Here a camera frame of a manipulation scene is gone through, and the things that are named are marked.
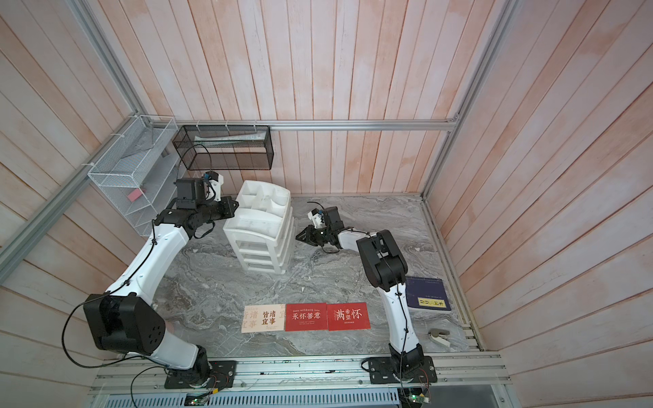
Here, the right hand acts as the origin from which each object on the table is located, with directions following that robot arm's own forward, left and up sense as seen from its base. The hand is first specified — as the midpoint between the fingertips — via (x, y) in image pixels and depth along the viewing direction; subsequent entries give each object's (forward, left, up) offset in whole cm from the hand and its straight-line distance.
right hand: (297, 237), depth 101 cm
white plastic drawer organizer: (-9, +9, +17) cm, 21 cm away
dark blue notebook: (-19, -50, -8) cm, 54 cm away
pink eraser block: (-2, +51, +26) cm, 57 cm away
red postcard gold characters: (-30, -20, -4) cm, 36 cm away
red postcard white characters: (-30, -6, -4) cm, 31 cm away
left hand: (-3, +17, +22) cm, 28 cm away
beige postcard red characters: (-31, +9, -3) cm, 33 cm away
